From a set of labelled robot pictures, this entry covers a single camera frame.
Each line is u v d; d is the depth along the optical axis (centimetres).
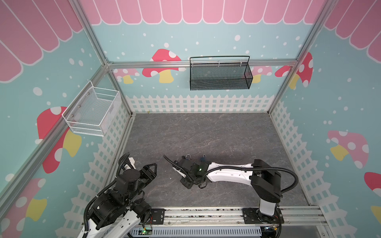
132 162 62
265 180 47
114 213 44
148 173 60
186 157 96
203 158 94
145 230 73
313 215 76
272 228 71
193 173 62
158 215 75
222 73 94
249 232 71
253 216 74
